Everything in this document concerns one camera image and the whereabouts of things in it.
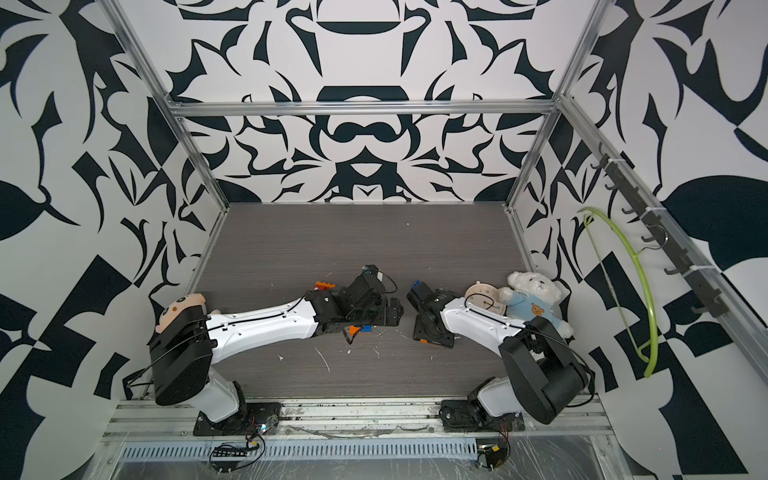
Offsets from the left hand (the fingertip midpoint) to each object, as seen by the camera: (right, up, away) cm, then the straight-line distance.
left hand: (393, 305), depth 81 cm
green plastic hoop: (+49, -5, -19) cm, 53 cm away
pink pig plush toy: (-59, -1, +2) cm, 59 cm away
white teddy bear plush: (+40, +1, +6) cm, 41 cm away
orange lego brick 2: (+8, -9, -1) cm, 12 cm away
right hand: (+10, -10, +8) cm, 16 cm away
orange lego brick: (-21, +3, +16) cm, 26 cm away
